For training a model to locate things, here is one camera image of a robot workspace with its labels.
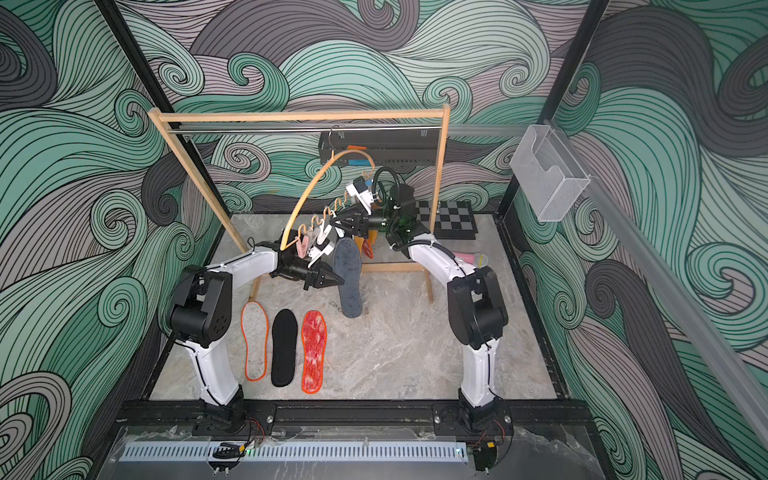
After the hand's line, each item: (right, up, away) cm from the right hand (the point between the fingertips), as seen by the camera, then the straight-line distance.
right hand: (333, 218), depth 77 cm
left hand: (+1, -18, +7) cm, 19 cm away
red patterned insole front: (-26, -31, +11) cm, 42 cm away
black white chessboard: (+42, +2, +38) cm, 57 cm away
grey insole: (+4, -13, +4) cm, 14 cm away
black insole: (-16, -34, +12) cm, 39 cm away
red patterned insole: (-7, -35, +11) cm, 37 cm away
